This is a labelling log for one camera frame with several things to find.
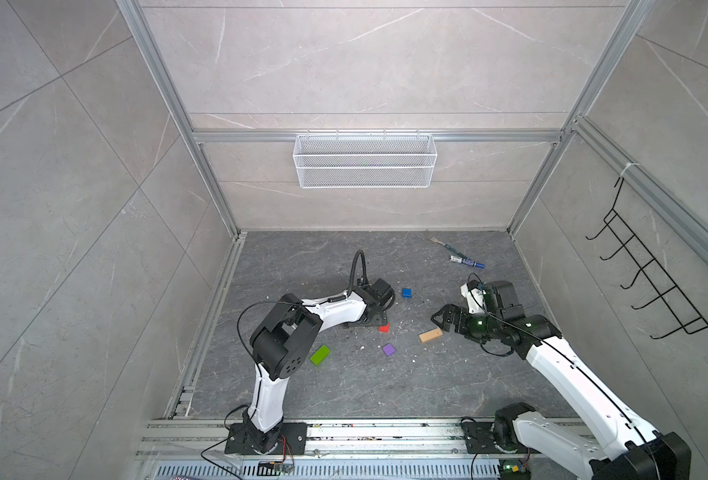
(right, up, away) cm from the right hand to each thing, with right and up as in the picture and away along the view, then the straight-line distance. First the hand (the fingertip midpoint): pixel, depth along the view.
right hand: (443, 319), depth 79 cm
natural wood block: (-1, -7, +11) cm, 13 cm away
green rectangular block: (-35, -12, +8) cm, 38 cm away
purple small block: (-14, -11, +8) cm, 20 cm away
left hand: (-20, -1, +16) cm, 26 cm away
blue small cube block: (-6, +4, +23) cm, 25 cm away
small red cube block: (-15, -6, +13) cm, 21 cm away
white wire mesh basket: (-21, +50, +21) cm, 58 cm away
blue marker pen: (+18, +15, +31) cm, 39 cm away
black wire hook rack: (+44, +6, -19) cm, 48 cm away
